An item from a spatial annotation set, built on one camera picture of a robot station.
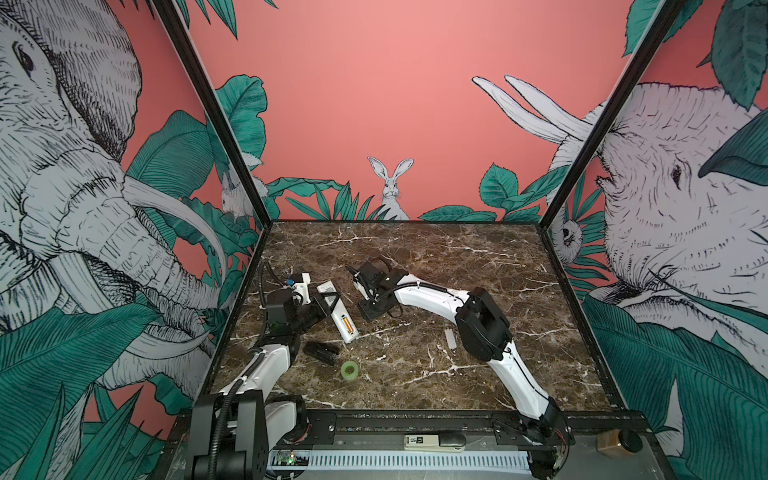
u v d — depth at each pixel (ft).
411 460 2.30
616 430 2.22
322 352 2.82
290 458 2.30
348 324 2.74
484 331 1.86
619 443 2.16
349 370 2.74
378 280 2.44
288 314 2.22
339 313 2.71
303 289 2.56
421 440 2.26
